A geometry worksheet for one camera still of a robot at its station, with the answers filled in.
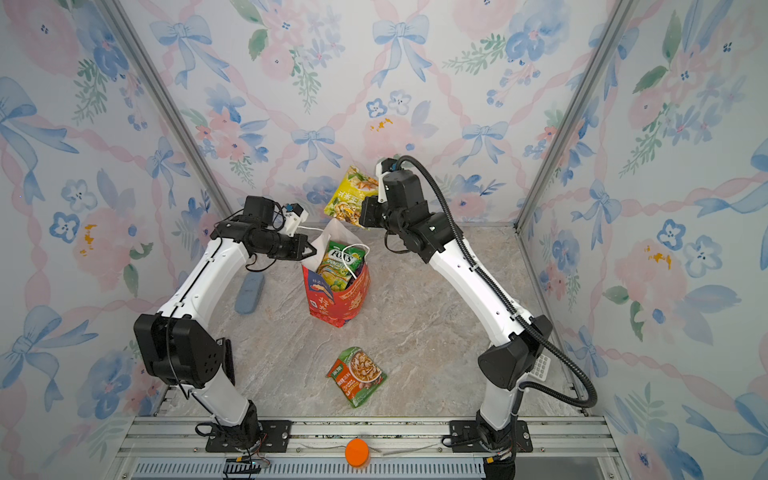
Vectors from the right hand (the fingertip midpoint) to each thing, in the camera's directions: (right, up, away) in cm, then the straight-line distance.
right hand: (362, 201), depth 71 cm
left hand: (-14, -11, +12) cm, 21 cm away
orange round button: (-1, -56, -5) cm, 56 cm away
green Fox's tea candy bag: (-7, -15, +11) cm, 20 cm away
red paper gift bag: (-11, -27, +12) cm, 31 cm away
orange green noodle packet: (-3, -46, +12) cm, 48 cm away
